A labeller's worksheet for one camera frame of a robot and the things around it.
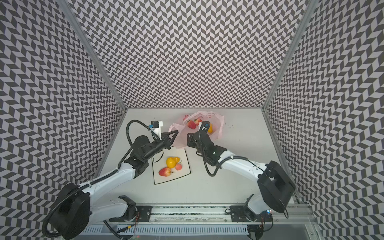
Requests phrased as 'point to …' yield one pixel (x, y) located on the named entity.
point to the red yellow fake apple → (165, 171)
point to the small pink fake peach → (178, 167)
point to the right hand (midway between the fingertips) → (189, 139)
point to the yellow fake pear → (171, 162)
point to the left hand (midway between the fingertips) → (179, 132)
